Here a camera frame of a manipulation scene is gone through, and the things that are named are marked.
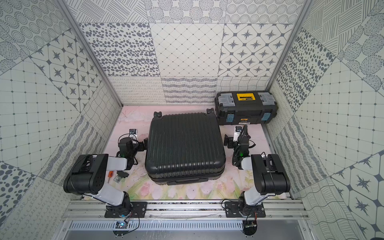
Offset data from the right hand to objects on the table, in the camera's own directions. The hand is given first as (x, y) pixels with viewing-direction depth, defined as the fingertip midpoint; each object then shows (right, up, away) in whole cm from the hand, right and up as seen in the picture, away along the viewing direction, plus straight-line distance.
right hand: (233, 136), depth 95 cm
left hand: (-59, -1, -1) cm, 59 cm away
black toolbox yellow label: (+6, +18, 0) cm, 19 cm away
